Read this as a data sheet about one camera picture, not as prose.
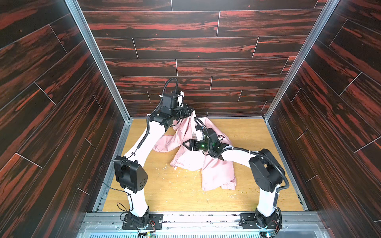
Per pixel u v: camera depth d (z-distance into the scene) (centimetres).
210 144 72
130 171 46
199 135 81
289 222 75
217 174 87
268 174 50
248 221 73
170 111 61
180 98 63
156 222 74
